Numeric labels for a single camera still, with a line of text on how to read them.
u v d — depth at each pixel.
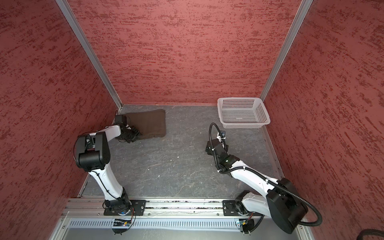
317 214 0.37
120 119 0.83
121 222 0.72
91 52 0.88
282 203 0.42
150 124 1.09
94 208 0.76
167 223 0.77
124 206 0.68
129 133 0.90
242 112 1.18
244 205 0.62
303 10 0.72
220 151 0.64
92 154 0.52
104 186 0.58
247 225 0.71
